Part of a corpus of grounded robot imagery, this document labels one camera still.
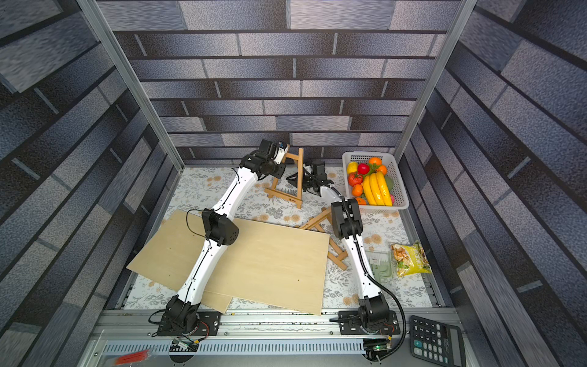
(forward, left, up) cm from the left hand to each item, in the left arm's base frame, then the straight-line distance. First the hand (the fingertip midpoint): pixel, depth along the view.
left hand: (282, 165), depth 101 cm
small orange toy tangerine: (-7, -35, -9) cm, 36 cm away
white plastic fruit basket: (-9, -53, -7) cm, 54 cm away
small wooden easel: (-11, -1, -8) cm, 14 cm away
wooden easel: (-23, -14, -13) cm, 31 cm away
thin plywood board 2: (-36, +45, -18) cm, 60 cm away
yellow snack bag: (-39, -50, -10) cm, 64 cm away
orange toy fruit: (+10, -46, -6) cm, 47 cm away
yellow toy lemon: (+7, -34, -7) cm, 36 cm away
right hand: (+3, -1, -13) cm, 13 cm away
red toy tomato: (-1, -34, -8) cm, 35 cm away
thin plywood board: (-40, +2, -15) cm, 43 cm away
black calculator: (-65, -51, -13) cm, 83 cm away
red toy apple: (+3, -38, -5) cm, 39 cm away
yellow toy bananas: (-10, -42, -5) cm, 44 cm away
